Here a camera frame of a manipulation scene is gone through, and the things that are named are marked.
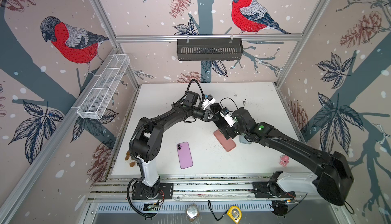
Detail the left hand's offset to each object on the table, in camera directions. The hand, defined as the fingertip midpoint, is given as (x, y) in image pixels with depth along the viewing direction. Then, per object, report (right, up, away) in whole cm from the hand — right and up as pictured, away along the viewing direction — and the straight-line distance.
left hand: (217, 119), depth 81 cm
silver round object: (-13, -34, -22) cm, 42 cm away
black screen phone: (+1, -1, +1) cm, 2 cm away
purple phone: (-18, -22, +4) cm, 29 cm away
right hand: (+4, -3, +1) cm, 6 cm away
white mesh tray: (-60, +9, -10) cm, 61 cm away
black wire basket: (-3, +45, +23) cm, 50 cm away
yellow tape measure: (+6, -40, -15) cm, 43 cm away
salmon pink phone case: (+8, -17, +9) cm, 20 cm away
